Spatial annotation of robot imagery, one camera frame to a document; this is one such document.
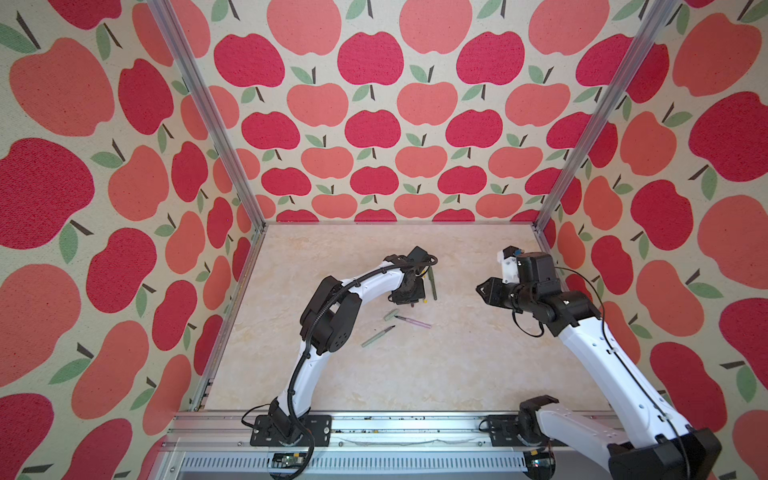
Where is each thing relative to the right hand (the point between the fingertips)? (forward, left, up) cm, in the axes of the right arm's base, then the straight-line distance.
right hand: (488, 286), depth 77 cm
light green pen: (-7, +29, -21) cm, 37 cm away
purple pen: (-2, +13, -22) cm, 26 cm away
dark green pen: (+17, +13, -21) cm, 30 cm away
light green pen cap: (+1, +26, -21) cm, 33 cm away
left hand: (+5, +16, -19) cm, 25 cm away
